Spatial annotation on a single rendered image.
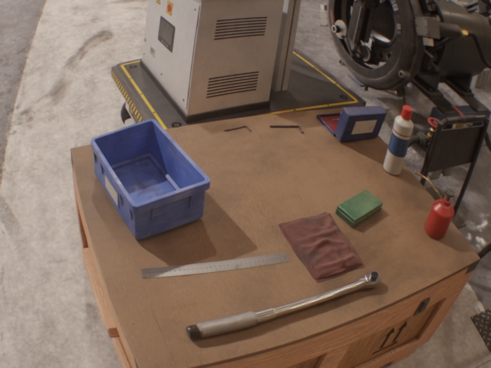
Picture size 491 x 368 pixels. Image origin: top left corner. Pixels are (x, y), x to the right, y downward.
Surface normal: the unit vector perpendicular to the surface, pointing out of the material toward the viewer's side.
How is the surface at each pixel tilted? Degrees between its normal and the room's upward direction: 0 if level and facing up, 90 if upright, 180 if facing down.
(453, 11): 42
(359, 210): 0
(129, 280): 0
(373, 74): 90
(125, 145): 90
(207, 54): 90
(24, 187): 0
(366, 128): 100
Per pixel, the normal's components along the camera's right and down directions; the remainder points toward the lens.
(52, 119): 0.12, -0.77
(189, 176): -0.81, 0.29
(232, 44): 0.48, 0.59
